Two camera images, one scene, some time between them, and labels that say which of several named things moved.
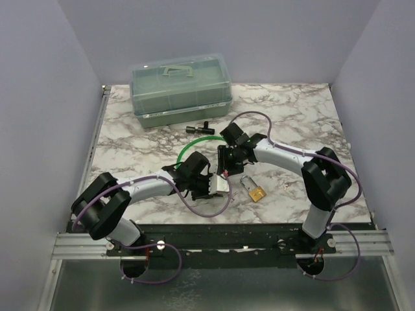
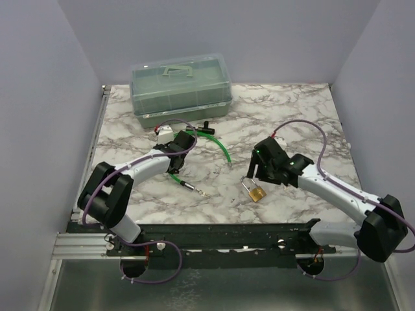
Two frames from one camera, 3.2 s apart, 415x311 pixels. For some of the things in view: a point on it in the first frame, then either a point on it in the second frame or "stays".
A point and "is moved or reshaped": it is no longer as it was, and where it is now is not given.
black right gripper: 224,165 to 255,160
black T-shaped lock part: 205,130 stays
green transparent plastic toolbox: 180,91 stays
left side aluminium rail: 93,146 stays
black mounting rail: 224,246 stays
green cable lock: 189,144 is moved or reshaped
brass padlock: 257,194 stays
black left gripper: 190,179 to 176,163
